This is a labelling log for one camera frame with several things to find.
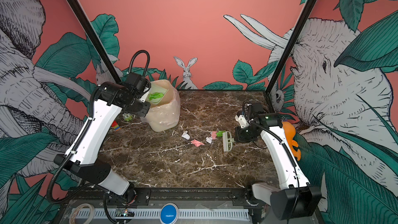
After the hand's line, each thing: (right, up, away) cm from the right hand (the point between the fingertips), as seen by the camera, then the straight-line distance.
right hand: (234, 136), depth 74 cm
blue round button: (-31, -34, -5) cm, 46 cm away
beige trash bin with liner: (-35, +10, +8) cm, 37 cm away
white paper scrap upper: (-26, -4, +22) cm, 34 cm away
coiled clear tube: (-73, -36, -6) cm, 82 cm away
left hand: (-44, +14, -4) cm, 46 cm away
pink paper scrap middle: (-19, -9, +19) cm, 28 cm away
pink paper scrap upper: (-8, -4, +22) cm, 24 cm away
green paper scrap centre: (-39, +20, 0) cm, 44 cm away
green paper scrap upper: (-5, -3, +22) cm, 23 cm away
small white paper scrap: (-12, -6, +20) cm, 24 cm away
